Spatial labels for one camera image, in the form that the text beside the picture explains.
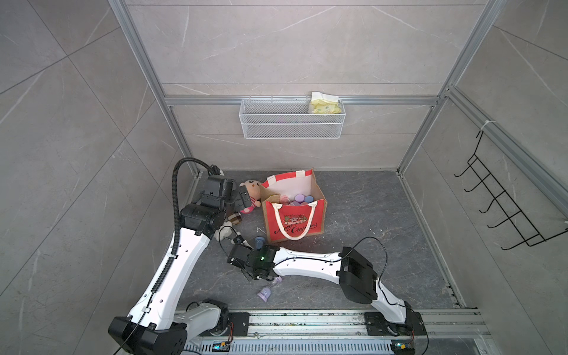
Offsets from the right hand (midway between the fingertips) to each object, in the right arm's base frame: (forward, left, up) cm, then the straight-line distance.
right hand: (252, 263), depth 82 cm
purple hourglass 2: (+27, -19, +6) cm, 33 cm away
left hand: (+14, +3, +25) cm, 29 cm away
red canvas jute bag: (+14, -16, +18) cm, 28 cm away
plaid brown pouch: (+22, +10, -2) cm, 24 cm away
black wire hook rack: (+2, -82, +25) cm, 86 cm away
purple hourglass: (-10, -5, -2) cm, 12 cm away
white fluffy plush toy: (+16, +14, -3) cm, 21 cm away
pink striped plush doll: (+33, +2, +4) cm, 33 cm away
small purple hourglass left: (-5, -10, -4) cm, 11 cm away
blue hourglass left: (+10, -2, -2) cm, 11 cm away
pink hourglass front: (+26, -13, +5) cm, 29 cm away
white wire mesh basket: (+59, -15, +25) cm, 65 cm away
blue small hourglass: (+26, -23, +5) cm, 36 cm away
